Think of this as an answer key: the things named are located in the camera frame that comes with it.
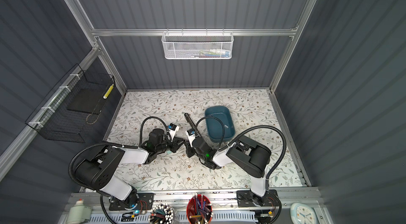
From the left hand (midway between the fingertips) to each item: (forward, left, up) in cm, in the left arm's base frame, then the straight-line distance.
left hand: (184, 140), depth 91 cm
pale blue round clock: (-38, -52, 0) cm, 65 cm away
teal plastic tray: (+11, -19, -3) cm, 22 cm away
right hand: (-2, -2, 0) cm, 3 cm away
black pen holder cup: (-36, +6, +12) cm, 38 cm away
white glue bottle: (-33, +42, +4) cm, 53 cm away
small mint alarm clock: (-7, +8, +1) cm, 11 cm away
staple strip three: (+11, -27, -4) cm, 29 cm away
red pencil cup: (-35, -8, +6) cm, 36 cm away
